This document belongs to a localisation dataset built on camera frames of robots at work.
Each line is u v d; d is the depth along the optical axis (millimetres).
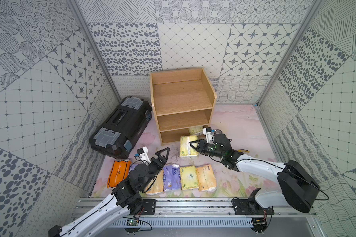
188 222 701
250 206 662
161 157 648
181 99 801
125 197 543
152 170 653
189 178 793
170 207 759
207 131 770
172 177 799
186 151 744
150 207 733
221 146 627
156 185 764
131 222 716
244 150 953
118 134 817
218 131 1016
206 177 799
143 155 682
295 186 426
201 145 731
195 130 980
